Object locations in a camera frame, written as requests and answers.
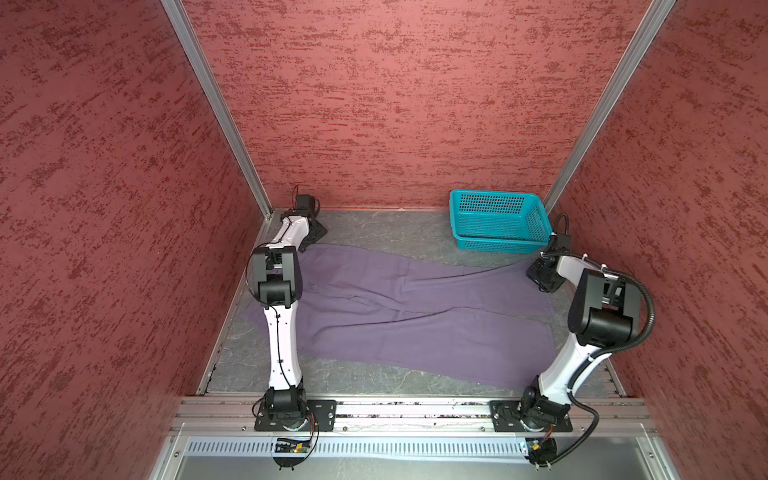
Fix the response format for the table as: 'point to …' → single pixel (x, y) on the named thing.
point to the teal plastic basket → (499, 221)
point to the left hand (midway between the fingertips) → (313, 240)
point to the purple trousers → (481, 322)
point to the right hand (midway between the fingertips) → (535, 280)
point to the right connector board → (541, 450)
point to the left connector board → (292, 447)
